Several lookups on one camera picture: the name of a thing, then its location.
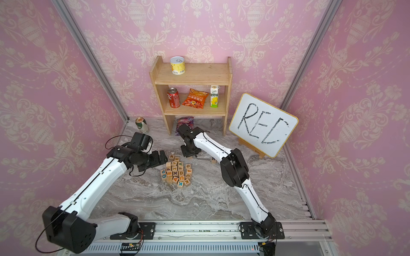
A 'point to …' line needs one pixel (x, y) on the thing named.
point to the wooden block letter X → (175, 173)
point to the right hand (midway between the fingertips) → (189, 154)
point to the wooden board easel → (242, 142)
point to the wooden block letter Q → (163, 174)
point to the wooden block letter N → (171, 157)
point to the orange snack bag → (196, 98)
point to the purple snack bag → (188, 120)
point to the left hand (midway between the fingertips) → (161, 162)
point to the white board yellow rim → (265, 127)
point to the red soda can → (173, 95)
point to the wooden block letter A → (175, 179)
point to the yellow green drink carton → (214, 96)
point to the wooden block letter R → (213, 160)
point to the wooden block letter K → (180, 184)
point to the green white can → (141, 125)
